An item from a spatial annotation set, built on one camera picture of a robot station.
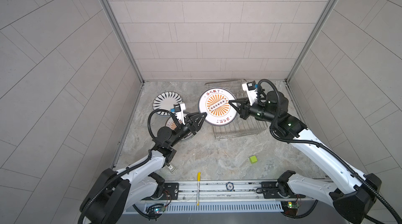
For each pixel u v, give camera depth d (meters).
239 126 0.91
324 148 0.43
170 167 0.75
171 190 0.71
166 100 1.03
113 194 0.39
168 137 0.56
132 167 0.46
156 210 0.65
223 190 0.73
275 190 0.71
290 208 0.68
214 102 0.67
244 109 0.57
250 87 0.56
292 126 0.50
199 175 0.76
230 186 0.73
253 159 0.79
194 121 0.63
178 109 0.62
